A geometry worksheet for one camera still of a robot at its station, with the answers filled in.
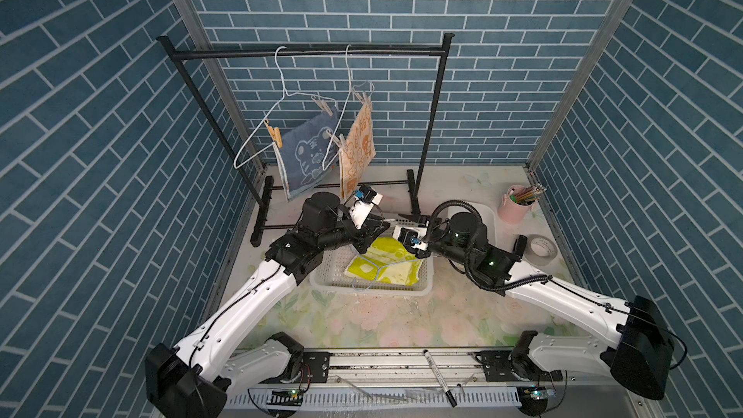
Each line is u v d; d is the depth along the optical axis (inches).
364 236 23.9
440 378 28.3
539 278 19.9
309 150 33.8
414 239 22.8
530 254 36.6
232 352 16.9
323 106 33.1
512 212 39.5
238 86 38.2
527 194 36.9
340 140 28.5
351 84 37.8
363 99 33.3
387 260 35.7
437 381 28.2
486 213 39.6
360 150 34.2
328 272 35.0
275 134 28.6
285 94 27.2
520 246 36.9
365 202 23.3
